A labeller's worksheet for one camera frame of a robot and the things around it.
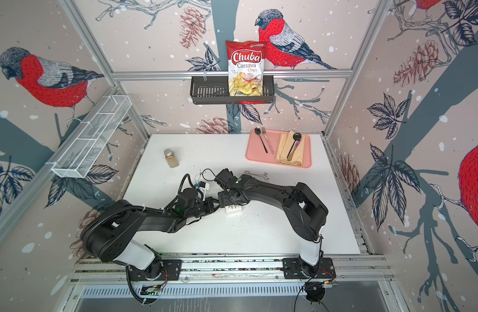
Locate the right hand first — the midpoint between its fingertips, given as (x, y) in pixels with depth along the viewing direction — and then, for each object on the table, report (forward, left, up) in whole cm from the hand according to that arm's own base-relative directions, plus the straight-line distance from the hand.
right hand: (228, 200), depth 88 cm
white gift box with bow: (-5, -1, -1) cm, 5 cm away
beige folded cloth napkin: (+41, -31, -4) cm, 52 cm away
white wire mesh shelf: (+8, +55, +27) cm, 62 cm away
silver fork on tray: (+49, -18, -4) cm, 53 cm away
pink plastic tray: (+36, -13, -6) cm, 38 cm away
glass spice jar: (+21, +33, +4) cm, 39 cm away
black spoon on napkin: (+45, -38, -3) cm, 59 cm away
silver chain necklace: (+18, -17, -5) cm, 25 cm away
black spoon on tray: (+50, -14, -3) cm, 52 cm away
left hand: (-1, +1, +2) cm, 2 cm away
